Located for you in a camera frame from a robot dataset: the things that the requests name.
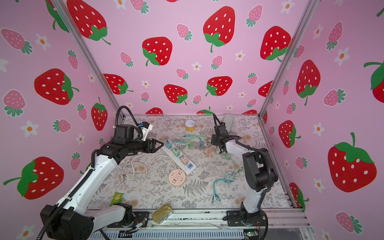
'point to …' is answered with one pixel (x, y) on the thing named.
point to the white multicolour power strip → (187, 166)
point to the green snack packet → (117, 198)
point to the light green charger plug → (176, 152)
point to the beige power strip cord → (145, 170)
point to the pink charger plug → (184, 160)
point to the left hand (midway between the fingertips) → (159, 142)
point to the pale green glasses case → (228, 120)
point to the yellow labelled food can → (190, 125)
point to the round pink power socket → (177, 177)
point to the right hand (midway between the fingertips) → (217, 138)
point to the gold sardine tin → (162, 213)
